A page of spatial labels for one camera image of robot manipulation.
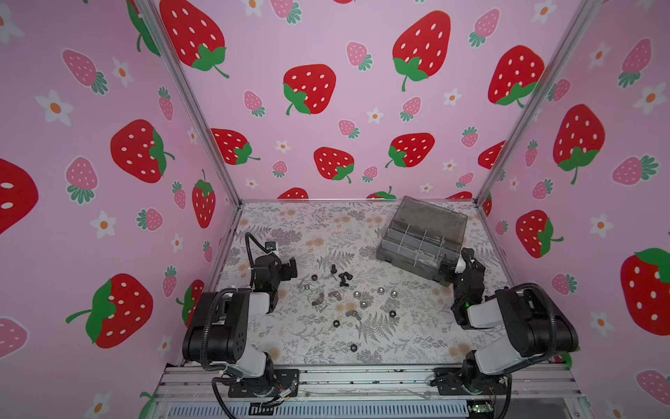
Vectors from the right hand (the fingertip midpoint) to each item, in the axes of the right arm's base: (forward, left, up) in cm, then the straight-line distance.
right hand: (458, 257), depth 91 cm
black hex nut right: (-18, +23, -10) cm, 31 cm away
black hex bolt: (-6, +39, -8) cm, 40 cm away
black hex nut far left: (-7, +52, -9) cm, 53 cm away
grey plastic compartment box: (+14, +11, -6) cm, 19 cm away
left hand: (-3, +64, -4) cm, 64 cm away
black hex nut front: (-30, +35, -9) cm, 48 cm away
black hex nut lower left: (-23, +42, -10) cm, 49 cm away
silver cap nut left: (-12, +35, -10) cm, 39 cm away
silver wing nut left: (-16, +48, -9) cm, 52 cm away
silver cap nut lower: (-16, +33, -9) cm, 38 cm away
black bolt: (-3, +45, -9) cm, 46 cm away
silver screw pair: (-12, +53, -8) cm, 55 cm away
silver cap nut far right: (-11, +22, -10) cm, 27 cm away
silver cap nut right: (-10, +26, -9) cm, 30 cm away
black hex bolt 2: (-8, +41, -9) cm, 43 cm away
